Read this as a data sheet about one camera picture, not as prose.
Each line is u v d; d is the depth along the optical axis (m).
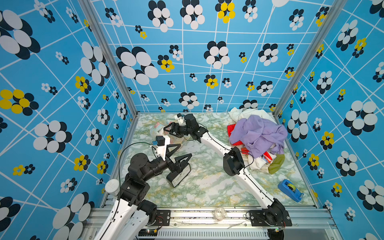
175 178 0.78
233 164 0.69
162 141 0.54
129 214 0.47
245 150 0.92
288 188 0.79
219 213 0.75
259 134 0.86
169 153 0.65
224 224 0.72
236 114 1.15
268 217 0.64
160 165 0.56
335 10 0.69
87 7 0.68
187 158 0.58
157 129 0.90
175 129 0.89
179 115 0.94
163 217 0.73
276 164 0.89
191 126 0.83
